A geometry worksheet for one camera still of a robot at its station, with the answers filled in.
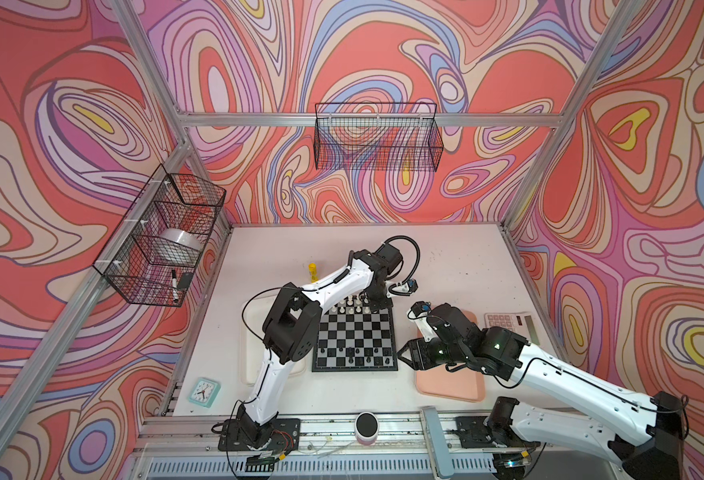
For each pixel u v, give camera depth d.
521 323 0.91
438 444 0.70
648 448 0.40
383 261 0.75
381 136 0.96
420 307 0.68
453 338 0.55
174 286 0.72
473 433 0.73
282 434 0.73
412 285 0.82
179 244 0.69
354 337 0.88
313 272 0.92
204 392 0.79
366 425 0.71
